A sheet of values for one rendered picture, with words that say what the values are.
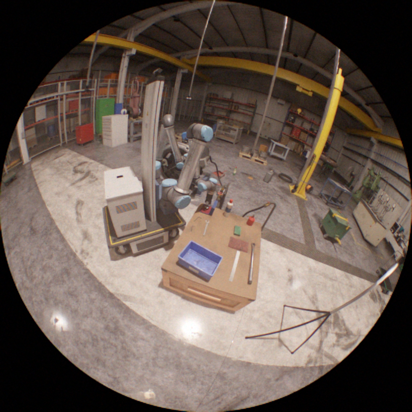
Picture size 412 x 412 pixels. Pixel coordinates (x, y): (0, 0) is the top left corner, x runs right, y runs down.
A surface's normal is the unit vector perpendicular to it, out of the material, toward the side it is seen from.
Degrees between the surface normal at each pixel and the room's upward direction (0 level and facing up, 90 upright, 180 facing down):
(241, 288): 0
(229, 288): 0
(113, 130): 90
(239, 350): 0
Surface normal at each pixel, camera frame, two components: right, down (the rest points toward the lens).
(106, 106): 0.90, 0.38
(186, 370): 0.18, -0.78
